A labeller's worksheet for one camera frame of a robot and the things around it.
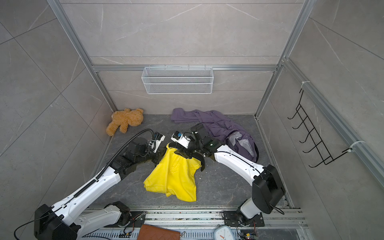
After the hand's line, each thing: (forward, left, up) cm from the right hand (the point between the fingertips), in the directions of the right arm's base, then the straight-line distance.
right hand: (180, 146), depth 78 cm
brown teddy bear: (+32, +43, -10) cm, 54 cm away
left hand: (-1, +7, +1) cm, 7 cm away
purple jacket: (+13, -37, -18) cm, 43 cm away
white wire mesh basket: (+48, +2, +11) cm, 49 cm away
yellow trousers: (-12, +3, -10) cm, 15 cm away
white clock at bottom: (-37, -21, -18) cm, 46 cm away
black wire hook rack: (-9, -62, +11) cm, 64 cm away
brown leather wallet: (-36, +15, -18) cm, 43 cm away
